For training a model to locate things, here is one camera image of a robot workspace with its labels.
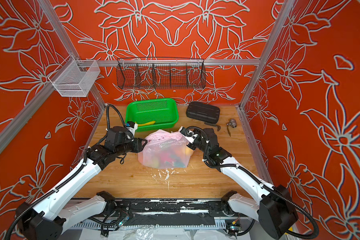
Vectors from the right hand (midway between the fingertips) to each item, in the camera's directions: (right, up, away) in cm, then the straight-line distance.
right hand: (184, 129), depth 77 cm
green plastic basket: (-14, +11, +37) cm, 41 cm away
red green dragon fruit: (-7, -15, +3) cm, 17 cm away
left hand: (-21, -5, -2) cm, 22 cm away
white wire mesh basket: (-69, +32, +15) cm, 77 cm away
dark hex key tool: (+23, +1, +29) cm, 37 cm away
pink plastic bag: (-13, -5, 0) cm, 14 cm away
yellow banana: (-25, +2, +28) cm, 37 cm away
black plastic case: (+15, +11, +29) cm, 35 cm away
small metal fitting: (+36, +3, +29) cm, 47 cm away
